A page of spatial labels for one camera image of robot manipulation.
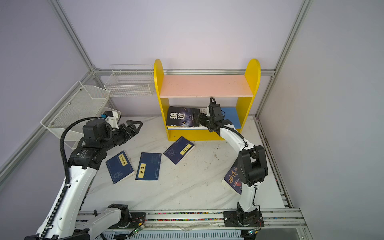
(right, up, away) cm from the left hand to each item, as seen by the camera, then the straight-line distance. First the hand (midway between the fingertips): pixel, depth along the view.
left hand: (137, 127), depth 68 cm
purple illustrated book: (+48, -31, +16) cm, 59 cm away
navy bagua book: (+15, -15, +31) cm, 38 cm away
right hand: (+28, +6, +23) cm, 37 cm away
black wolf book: (+20, +7, +26) cm, 33 cm away
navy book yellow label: (-3, -25, +25) cm, 35 cm away
